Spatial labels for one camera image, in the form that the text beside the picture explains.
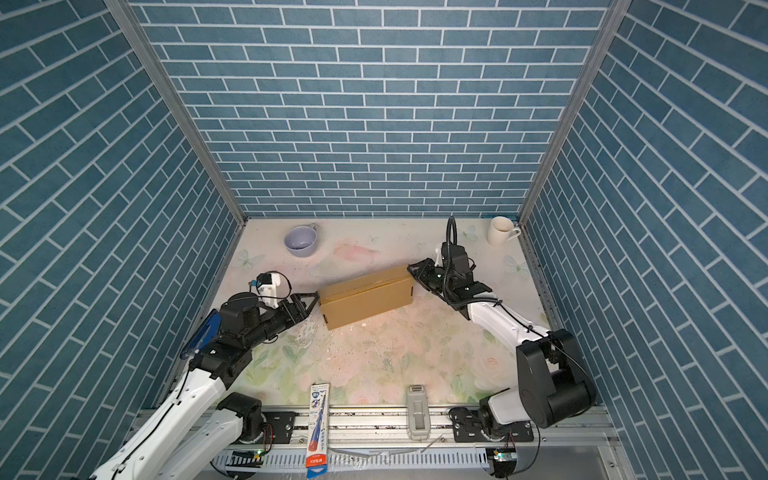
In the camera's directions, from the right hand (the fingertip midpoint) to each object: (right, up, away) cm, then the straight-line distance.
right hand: (410, 270), depth 86 cm
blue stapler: (-61, -19, +3) cm, 64 cm away
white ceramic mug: (+33, +13, +20) cm, 41 cm away
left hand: (-24, -7, -10) cm, 27 cm away
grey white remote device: (+1, -35, -14) cm, 38 cm away
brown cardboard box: (-15, -7, -5) cm, 17 cm away
